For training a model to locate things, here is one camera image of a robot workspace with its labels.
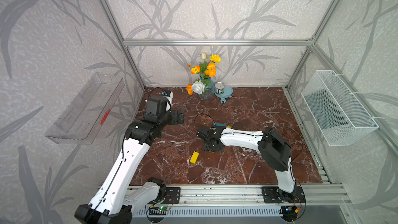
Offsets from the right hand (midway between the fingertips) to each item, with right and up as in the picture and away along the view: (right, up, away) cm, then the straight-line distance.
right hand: (207, 147), depth 89 cm
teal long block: (+8, +12, +12) cm, 18 cm away
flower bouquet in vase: (-2, +35, -6) cm, 36 cm away
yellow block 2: (-7, -4, -4) cm, 9 cm away
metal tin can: (+9, +37, +25) cm, 45 cm away
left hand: (-15, +23, -17) cm, 32 cm away
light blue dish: (+15, +33, +26) cm, 45 cm away
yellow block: (+14, +11, +10) cm, 20 cm away
